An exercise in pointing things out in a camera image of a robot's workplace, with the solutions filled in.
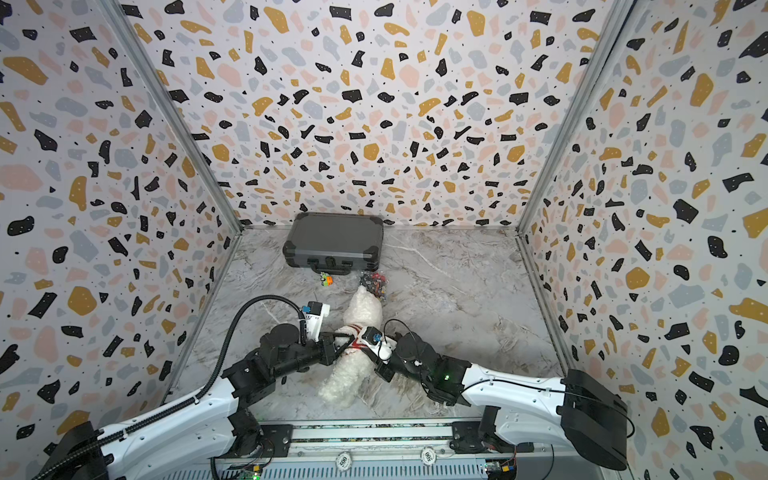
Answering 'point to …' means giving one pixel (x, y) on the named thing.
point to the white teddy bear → (350, 368)
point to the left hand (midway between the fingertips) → (359, 335)
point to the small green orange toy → (325, 279)
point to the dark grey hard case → (334, 243)
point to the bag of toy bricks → (375, 282)
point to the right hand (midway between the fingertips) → (366, 340)
